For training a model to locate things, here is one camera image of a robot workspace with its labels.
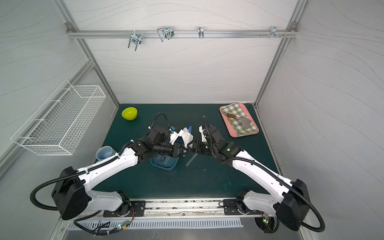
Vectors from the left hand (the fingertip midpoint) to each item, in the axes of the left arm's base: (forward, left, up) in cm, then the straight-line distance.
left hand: (188, 153), depth 73 cm
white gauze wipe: (+7, +1, +3) cm, 8 cm away
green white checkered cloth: (+48, -34, -18) cm, 62 cm away
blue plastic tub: (-6, +13, +4) cm, 15 cm away
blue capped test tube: (-5, +9, +3) cm, 11 cm away
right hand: (+4, -1, +1) cm, 4 cm away
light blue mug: (+6, +52, -13) cm, 54 cm away
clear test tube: (+11, -1, +6) cm, 12 cm away
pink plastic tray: (+31, -28, -19) cm, 46 cm away
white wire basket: (+4, +61, +14) cm, 62 cm away
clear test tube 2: (+5, -1, -18) cm, 19 cm away
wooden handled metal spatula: (+35, -39, -17) cm, 55 cm away
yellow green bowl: (+40, +48, -15) cm, 64 cm away
